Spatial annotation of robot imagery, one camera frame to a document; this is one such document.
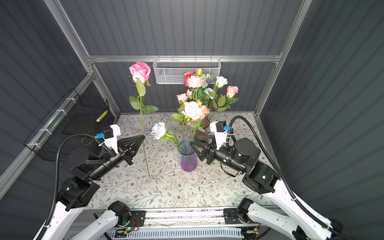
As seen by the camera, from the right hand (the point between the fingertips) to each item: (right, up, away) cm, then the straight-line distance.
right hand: (195, 142), depth 54 cm
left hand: (-19, +2, 0) cm, 19 cm away
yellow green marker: (-51, +12, +27) cm, 59 cm away
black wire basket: (-65, +11, +22) cm, 69 cm away
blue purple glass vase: (-4, -13, +34) cm, 37 cm away
